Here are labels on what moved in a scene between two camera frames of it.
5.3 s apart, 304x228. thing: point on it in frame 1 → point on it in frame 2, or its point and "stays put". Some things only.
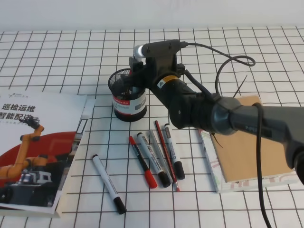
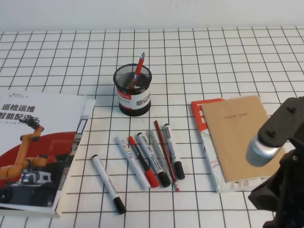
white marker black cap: [178, 165] stays put
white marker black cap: [117, 199] stays put
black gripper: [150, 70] → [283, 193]
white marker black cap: [164, 178] stays put
